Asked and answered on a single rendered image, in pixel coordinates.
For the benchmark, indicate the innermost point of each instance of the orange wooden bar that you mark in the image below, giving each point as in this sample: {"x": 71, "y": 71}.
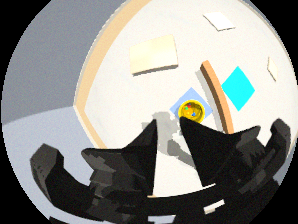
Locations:
{"x": 218, "y": 95}

